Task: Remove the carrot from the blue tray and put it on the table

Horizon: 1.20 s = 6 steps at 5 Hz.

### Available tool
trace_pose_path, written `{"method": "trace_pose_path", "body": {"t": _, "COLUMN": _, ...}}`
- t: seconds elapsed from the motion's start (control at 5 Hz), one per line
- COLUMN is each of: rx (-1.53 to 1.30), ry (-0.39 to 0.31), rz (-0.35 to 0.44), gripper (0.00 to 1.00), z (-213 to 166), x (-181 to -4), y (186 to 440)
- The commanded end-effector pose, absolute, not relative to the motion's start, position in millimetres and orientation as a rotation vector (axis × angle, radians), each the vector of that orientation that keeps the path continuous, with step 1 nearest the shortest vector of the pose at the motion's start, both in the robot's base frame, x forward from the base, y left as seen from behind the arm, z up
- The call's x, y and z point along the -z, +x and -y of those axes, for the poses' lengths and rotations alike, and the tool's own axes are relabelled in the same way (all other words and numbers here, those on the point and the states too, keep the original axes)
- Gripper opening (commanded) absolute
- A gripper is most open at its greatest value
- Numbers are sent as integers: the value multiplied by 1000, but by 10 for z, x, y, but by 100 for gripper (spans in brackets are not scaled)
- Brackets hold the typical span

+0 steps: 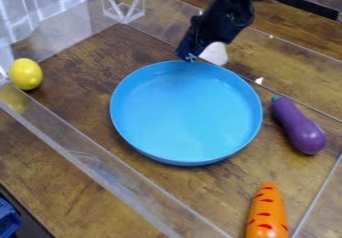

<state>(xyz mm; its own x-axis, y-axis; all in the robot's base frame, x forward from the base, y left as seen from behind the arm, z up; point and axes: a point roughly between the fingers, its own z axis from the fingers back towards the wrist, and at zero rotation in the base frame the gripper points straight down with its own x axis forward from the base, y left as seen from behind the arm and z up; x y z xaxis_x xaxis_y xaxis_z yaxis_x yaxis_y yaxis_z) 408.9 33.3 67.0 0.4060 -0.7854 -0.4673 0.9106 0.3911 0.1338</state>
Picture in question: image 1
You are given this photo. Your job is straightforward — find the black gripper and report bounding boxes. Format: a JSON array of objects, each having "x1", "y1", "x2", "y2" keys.
[{"x1": 175, "y1": 0, "x2": 254, "y2": 61}]

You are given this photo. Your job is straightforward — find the blue round plastic tray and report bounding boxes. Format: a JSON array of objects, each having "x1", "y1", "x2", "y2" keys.
[{"x1": 109, "y1": 61, "x2": 263, "y2": 166}]

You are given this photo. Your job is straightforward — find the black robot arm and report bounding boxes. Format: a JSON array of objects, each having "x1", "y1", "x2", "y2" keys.
[{"x1": 176, "y1": 0, "x2": 254, "y2": 62}]

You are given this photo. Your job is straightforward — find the orange toy carrot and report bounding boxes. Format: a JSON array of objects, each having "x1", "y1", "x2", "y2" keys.
[{"x1": 246, "y1": 182, "x2": 290, "y2": 238}]

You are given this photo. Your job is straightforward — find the black baseboard strip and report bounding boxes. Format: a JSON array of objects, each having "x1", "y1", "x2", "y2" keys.
[{"x1": 274, "y1": 0, "x2": 339, "y2": 21}]

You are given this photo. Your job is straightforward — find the purple toy eggplant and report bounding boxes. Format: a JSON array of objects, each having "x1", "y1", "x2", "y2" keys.
[{"x1": 271, "y1": 96, "x2": 326, "y2": 155}]

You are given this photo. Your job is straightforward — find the yellow toy lemon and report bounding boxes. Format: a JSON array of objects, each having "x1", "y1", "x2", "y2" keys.
[{"x1": 8, "y1": 58, "x2": 42, "y2": 90}]

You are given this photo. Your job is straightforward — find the blue object at corner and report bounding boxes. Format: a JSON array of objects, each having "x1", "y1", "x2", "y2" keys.
[{"x1": 0, "y1": 198, "x2": 21, "y2": 238}]

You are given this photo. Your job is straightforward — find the clear acrylic barrier wall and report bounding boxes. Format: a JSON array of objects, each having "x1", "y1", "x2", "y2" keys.
[{"x1": 0, "y1": 0, "x2": 342, "y2": 238}]

